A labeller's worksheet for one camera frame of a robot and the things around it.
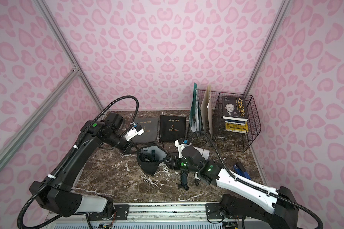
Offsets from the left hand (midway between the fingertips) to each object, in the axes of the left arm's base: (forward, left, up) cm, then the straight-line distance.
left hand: (138, 150), depth 71 cm
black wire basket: (+20, -55, -22) cm, 63 cm away
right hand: (-5, -13, -3) cm, 15 cm away
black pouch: (+31, -15, -23) cm, 42 cm away
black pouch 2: (0, -3, -21) cm, 22 cm away
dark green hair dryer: (+1, -3, -11) cm, 11 cm away
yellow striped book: (+23, -58, -10) cm, 63 cm away
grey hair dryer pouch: (+33, +2, -22) cm, 40 cm away
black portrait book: (+30, -56, -1) cm, 64 cm away
